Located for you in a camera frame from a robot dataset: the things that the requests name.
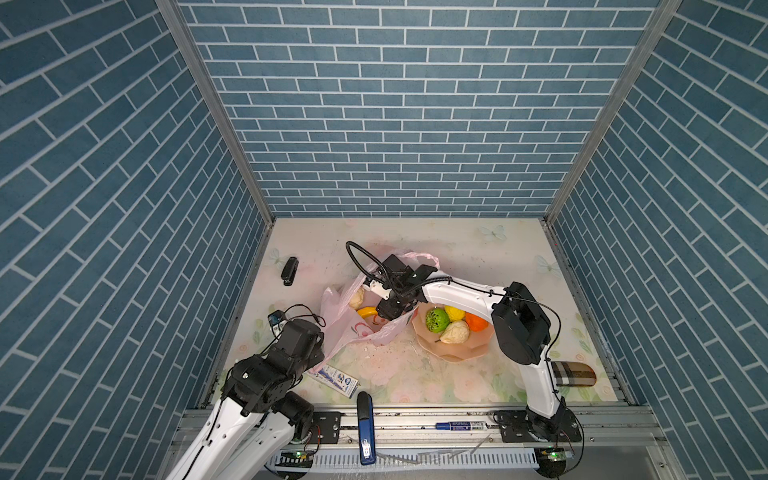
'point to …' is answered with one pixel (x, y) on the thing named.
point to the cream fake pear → (457, 332)
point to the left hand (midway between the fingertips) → (318, 346)
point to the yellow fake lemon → (454, 314)
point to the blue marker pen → (461, 425)
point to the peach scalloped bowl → (476, 344)
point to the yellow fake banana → (367, 312)
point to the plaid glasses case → (574, 373)
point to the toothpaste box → (336, 380)
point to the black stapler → (290, 270)
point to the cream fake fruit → (357, 298)
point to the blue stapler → (366, 428)
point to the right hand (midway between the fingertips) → (383, 302)
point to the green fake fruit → (437, 320)
